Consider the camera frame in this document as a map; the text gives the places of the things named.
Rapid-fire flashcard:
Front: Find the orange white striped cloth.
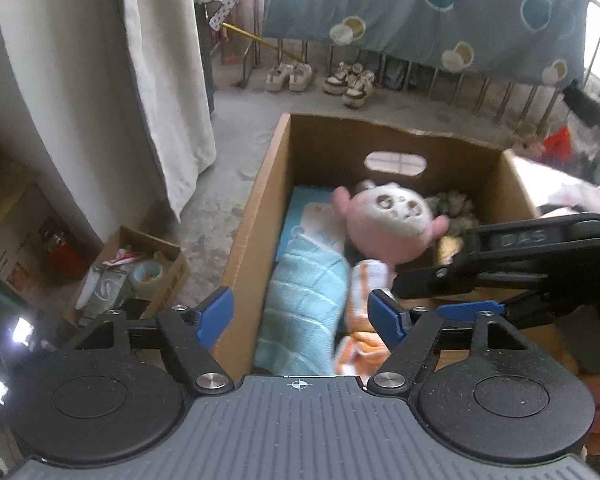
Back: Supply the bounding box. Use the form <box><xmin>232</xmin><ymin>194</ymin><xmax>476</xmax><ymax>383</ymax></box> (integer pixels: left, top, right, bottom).
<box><xmin>334</xmin><ymin>259</ymin><xmax>393</xmax><ymax>384</ymax></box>

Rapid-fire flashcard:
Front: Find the teal microfiber towel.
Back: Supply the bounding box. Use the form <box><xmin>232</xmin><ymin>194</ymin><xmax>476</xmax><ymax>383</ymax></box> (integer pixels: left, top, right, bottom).
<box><xmin>253</xmin><ymin>235</ymin><xmax>351</xmax><ymax>376</ymax></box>

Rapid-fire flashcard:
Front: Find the pink panda plush toy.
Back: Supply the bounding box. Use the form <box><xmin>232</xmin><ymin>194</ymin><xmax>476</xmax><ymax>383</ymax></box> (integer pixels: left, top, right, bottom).
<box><xmin>332</xmin><ymin>181</ymin><xmax>449</xmax><ymax>268</ymax></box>

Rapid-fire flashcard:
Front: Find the small cardboard box with clutter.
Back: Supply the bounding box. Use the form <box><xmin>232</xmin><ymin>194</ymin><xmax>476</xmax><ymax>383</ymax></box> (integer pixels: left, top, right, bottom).
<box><xmin>64</xmin><ymin>226</ymin><xmax>190</xmax><ymax>327</ymax></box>

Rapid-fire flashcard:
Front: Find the yellow packaged item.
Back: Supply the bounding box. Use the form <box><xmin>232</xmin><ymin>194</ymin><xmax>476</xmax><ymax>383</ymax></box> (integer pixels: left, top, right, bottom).
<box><xmin>434</xmin><ymin>235</ymin><xmax>464</xmax><ymax>266</ymax></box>

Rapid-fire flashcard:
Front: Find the grey green fuzzy item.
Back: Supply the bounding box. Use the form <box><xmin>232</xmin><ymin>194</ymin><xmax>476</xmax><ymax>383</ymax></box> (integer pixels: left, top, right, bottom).
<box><xmin>426</xmin><ymin>190</ymin><xmax>480</xmax><ymax>236</ymax></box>

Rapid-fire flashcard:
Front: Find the beige sneakers pair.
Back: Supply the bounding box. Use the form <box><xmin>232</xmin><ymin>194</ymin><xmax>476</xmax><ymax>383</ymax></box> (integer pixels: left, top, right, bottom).
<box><xmin>323</xmin><ymin>62</ymin><xmax>375</xmax><ymax>110</ymax></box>

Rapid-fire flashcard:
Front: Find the blue quilt with circles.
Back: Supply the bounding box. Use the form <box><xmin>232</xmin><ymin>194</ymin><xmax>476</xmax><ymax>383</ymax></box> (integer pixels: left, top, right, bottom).
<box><xmin>263</xmin><ymin>0</ymin><xmax>588</xmax><ymax>87</ymax></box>

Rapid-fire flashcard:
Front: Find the white platform shoes pair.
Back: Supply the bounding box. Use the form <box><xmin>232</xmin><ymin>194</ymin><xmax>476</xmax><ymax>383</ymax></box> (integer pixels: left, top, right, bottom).
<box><xmin>265</xmin><ymin>62</ymin><xmax>313</xmax><ymax>92</ymax></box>

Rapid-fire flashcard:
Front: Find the white curtain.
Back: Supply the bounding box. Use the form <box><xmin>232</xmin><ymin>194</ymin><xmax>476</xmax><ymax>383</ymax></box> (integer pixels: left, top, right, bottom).
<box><xmin>0</xmin><ymin>0</ymin><xmax>216</xmax><ymax>244</ymax></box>

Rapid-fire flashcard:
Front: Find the yellow broom stick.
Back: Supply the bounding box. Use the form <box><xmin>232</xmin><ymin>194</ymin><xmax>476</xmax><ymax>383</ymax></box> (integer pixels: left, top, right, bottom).
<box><xmin>221</xmin><ymin>23</ymin><xmax>306</xmax><ymax>63</ymax></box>

